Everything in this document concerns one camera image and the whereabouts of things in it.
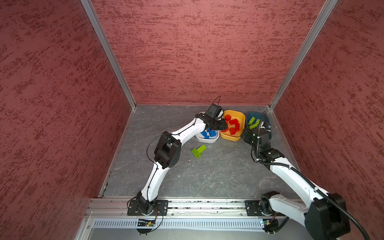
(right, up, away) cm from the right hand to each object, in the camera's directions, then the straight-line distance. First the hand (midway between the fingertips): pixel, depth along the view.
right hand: (247, 134), depth 85 cm
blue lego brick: (-24, -2, +18) cm, 30 cm away
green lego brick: (+11, +7, +24) cm, 27 cm away
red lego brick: (-4, +1, +18) cm, 19 cm away
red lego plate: (-1, +7, +25) cm, 26 cm away
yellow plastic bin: (+3, +11, +25) cm, 27 cm away
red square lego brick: (-6, +10, +26) cm, 28 cm away
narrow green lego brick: (-30, -13, +9) cm, 34 cm away
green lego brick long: (-26, -10, +10) cm, 30 cm away
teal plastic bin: (+23, +6, +25) cm, 35 cm away
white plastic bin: (-27, -4, +13) cm, 30 cm away
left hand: (-11, +3, +7) cm, 14 cm away
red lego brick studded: (0, +3, +21) cm, 22 cm away
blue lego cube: (-19, -1, +17) cm, 25 cm away
